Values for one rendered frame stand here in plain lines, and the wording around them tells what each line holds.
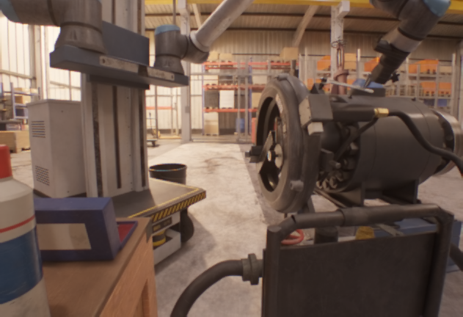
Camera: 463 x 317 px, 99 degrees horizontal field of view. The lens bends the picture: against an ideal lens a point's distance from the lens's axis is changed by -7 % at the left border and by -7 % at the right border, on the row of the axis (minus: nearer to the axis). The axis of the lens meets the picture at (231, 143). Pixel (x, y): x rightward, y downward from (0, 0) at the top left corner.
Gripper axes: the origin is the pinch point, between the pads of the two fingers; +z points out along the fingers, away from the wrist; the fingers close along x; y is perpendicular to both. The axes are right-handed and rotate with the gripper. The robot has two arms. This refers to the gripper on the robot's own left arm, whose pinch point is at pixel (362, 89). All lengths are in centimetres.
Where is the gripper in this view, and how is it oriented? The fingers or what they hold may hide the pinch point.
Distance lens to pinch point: 104.6
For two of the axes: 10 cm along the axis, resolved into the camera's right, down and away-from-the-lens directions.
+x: 1.9, -7.9, 5.8
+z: -0.9, 5.8, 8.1
